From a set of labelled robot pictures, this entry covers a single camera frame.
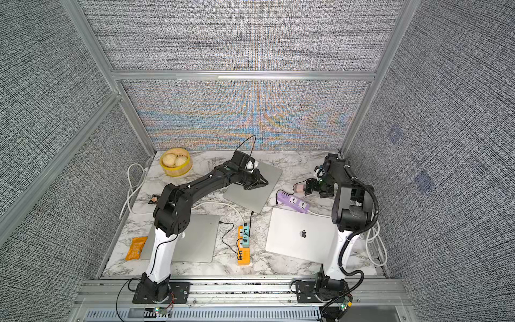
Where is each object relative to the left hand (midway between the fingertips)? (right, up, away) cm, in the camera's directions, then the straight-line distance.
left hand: (272, 181), depth 91 cm
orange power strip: (-12, -28, -11) cm, 33 cm away
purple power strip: (+10, -10, +5) cm, 15 cm away
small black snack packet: (-57, -9, +7) cm, 58 cm away
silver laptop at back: (-7, -9, +8) cm, 14 cm away
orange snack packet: (-58, -28, -7) cm, 65 cm away
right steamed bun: (-48, +10, +17) cm, 52 cm away
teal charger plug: (-11, -21, -11) cm, 26 cm away
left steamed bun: (-55, +11, +19) cm, 59 cm away
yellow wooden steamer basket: (-50, +5, +16) cm, 53 cm away
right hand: (+22, -4, +6) cm, 23 cm away
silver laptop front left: (-32, -26, -5) cm, 42 cm away
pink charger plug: (+14, -4, +8) cm, 17 cm away
